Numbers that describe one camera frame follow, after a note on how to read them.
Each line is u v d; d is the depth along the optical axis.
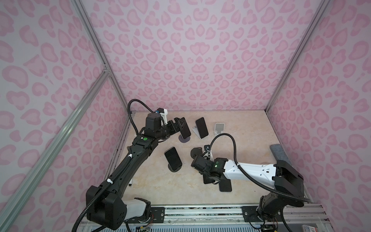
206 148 0.72
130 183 0.84
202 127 1.00
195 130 1.03
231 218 0.73
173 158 0.81
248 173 0.48
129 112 1.25
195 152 0.98
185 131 0.95
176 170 0.85
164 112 0.71
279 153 0.93
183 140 1.02
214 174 0.57
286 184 0.42
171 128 0.68
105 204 0.39
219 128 1.04
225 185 0.83
